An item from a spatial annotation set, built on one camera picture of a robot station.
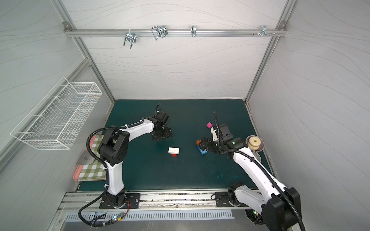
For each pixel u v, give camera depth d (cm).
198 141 93
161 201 75
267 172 45
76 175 82
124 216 70
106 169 55
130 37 79
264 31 76
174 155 89
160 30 77
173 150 87
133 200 74
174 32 78
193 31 78
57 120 69
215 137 72
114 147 52
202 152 88
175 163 87
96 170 84
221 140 60
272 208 38
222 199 74
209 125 103
